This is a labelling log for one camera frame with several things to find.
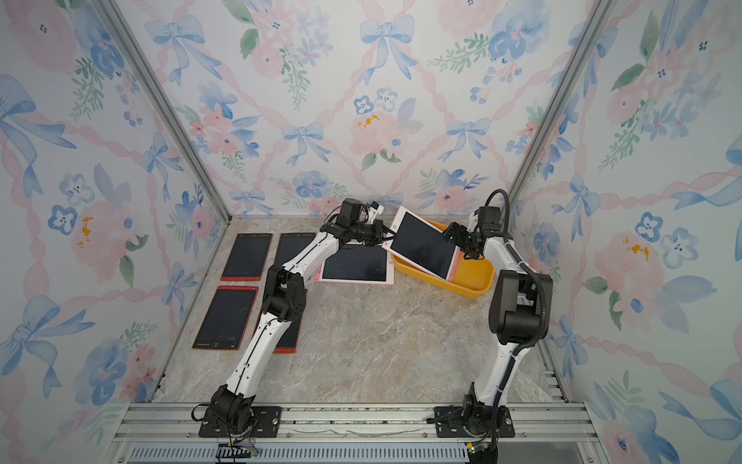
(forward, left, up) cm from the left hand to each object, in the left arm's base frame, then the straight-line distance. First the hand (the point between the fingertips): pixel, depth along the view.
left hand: (400, 233), depth 98 cm
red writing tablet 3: (-25, +56, -13) cm, 63 cm away
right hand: (+3, -20, -3) cm, 20 cm away
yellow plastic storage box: (-11, -25, -11) cm, 30 cm away
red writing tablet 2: (+7, +42, -14) cm, 45 cm away
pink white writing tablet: (+2, -9, -7) cm, 11 cm away
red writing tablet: (+1, +58, -14) cm, 59 cm away
